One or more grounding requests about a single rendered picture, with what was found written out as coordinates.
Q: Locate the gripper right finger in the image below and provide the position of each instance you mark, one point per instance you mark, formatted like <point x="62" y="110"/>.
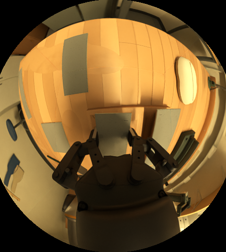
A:
<point x="161" y="151"/>

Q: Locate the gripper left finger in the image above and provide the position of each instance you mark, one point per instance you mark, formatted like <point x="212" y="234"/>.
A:
<point x="67" y="159"/>

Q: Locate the grey board with fold line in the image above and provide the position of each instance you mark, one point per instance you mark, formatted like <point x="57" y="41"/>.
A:
<point x="165" y="126"/>

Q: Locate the small grey board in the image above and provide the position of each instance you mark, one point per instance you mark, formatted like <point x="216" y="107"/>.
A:
<point x="55" y="136"/>

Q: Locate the grey board with dark mark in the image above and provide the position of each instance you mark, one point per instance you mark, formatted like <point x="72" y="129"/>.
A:
<point x="113" y="133"/>

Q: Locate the narrow grey board strip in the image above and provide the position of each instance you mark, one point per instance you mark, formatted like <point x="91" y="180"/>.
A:
<point x="23" y="94"/>

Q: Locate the large grey board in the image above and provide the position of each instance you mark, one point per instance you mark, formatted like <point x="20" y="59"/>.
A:
<point x="75" y="65"/>

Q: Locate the thin green rod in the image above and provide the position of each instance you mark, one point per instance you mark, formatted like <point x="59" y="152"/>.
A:
<point x="53" y="159"/>

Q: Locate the blue and tan floor mat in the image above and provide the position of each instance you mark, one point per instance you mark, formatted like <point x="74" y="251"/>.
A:
<point x="12" y="171"/>

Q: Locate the blue round stool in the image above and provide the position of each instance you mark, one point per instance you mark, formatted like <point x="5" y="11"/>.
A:
<point x="11" y="130"/>

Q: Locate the cream drawer unit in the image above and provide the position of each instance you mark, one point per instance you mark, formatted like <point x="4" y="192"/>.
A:
<point x="185" y="221"/>

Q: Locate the white oval cushion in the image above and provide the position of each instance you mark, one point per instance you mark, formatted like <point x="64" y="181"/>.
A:
<point x="186" y="80"/>

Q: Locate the green bench clamp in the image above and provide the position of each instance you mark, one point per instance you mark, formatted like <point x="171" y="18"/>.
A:
<point x="211" y="82"/>

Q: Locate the cream cupboard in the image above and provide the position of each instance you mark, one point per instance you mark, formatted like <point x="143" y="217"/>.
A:
<point x="5" y="94"/>

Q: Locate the orange wooden cabinet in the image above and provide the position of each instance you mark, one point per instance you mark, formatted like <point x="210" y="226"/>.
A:
<point x="33" y="38"/>

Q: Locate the dark framed window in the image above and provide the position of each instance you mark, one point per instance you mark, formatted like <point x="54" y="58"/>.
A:
<point x="164" y="21"/>

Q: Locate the cream door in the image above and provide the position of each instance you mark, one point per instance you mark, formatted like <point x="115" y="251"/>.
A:
<point x="103" y="11"/>

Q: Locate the green lever bracket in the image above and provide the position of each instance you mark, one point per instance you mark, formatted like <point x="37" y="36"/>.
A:
<point x="182" y="202"/>

